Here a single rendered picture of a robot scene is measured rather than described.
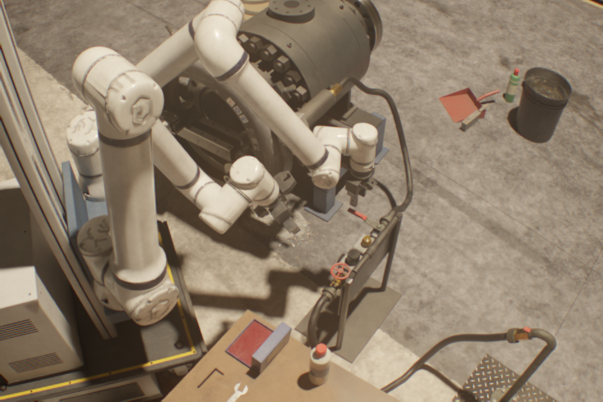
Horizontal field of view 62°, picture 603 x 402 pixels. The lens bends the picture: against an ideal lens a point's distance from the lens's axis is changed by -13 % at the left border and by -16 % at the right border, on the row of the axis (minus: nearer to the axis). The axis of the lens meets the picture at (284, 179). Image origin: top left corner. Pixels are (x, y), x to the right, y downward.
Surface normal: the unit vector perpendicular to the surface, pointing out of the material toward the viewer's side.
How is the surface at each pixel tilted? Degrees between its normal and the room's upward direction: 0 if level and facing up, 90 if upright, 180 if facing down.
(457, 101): 0
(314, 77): 63
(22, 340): 90
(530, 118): 93
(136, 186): 89
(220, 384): 0
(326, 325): 0
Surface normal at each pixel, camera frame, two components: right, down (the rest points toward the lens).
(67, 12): -0.02, -0.68
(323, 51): 0.60, -0.11
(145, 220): 0.72, 0.50
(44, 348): 0.34, 0.68
